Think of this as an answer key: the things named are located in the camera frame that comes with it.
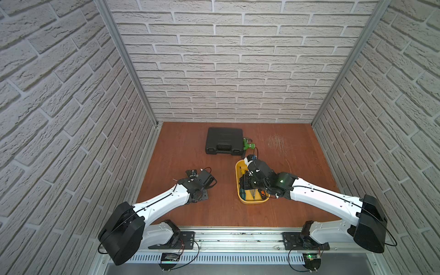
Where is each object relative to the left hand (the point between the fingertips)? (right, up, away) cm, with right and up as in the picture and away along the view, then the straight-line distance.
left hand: (203, 192), depth 85 cm
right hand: (+19, +8, -7) cm, 21 cm away
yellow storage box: (+25, -2, 0) cm, 25 cm away
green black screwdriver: (+20, -1, 0) cm, 20 cm away
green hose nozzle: (+24, +23, +19) cm, 38 cm away
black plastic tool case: (+11, +26, +18) cm, 33 cm away
